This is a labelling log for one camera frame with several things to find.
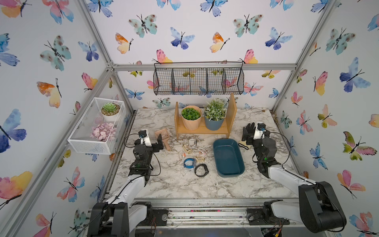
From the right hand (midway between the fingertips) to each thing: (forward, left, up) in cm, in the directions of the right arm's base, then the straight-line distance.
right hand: (254, 126), depth 83 cm
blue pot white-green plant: (+9, +22, +1) cm, 23 cm away
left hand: (-6, +56, -3) cm, 56 cm away
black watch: (-16, +26, -22) cm, 38 cm away
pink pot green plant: (+8, +36, -3) cm, 37 cm away
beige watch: (-7, +36, -20) cm, 42 cm away
